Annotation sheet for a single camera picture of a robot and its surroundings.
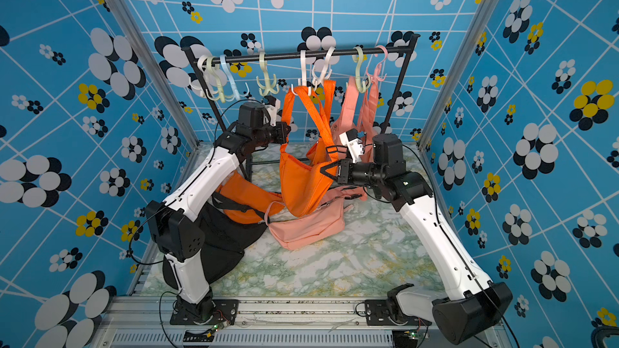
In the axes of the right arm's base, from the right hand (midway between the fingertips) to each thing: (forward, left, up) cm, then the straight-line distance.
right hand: (326, 169), depth 66 cm
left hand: (+21, +11, -2) cm, 24 cm away
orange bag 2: (+7, +8, -13) cm, 17 cm away
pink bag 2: (+24, -15, -3) cm, 29 cm away
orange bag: (+8, +32, -30) cm, 45 cm away
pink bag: (-1, -1, -28) cm, 28 cm away
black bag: (-4, +35, -31) cm, 47 cm away
